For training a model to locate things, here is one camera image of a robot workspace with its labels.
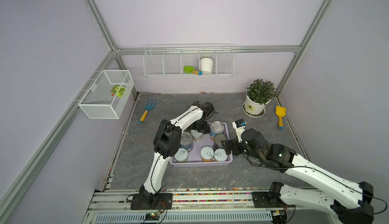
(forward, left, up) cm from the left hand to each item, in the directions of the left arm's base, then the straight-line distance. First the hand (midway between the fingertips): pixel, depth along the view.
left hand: (199, 132), depth 93 cm
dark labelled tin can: (-7, -11, +5) cm, 14 cm away
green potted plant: (+18, -41, +15) cm, 47 cm away
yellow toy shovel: (+15, -61, -5) cm, 63 cm away
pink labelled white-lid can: (-3, +2, +2) cm, 4 cm away
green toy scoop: (+36, +4, +21) cm, 42 cm away
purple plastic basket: (-15, +4, -5) cm, 16 cm away
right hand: (-14, -13, +16) cm, 25 cm away
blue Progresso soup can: (-1, -11, +5) cm, 12 cm away
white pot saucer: (+13, -38, -3) cm, 40 cm away
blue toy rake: (+29, +38, -7) cm, 48 cm away
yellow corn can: (-15, -3, +1) cm, 15 cm away
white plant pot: (+15, -38, +3) cm, 41 cm away
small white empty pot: (+32, -7, +26) cm, 42 cm away
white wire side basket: (+16, +50, +21) cm, 56 cm away
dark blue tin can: (-8, +8, +5) cm, 12 cm away
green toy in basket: (+15, +42, +24) cm, 50 cm away
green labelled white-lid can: (-14, +11, +1) cm, 18 cm away
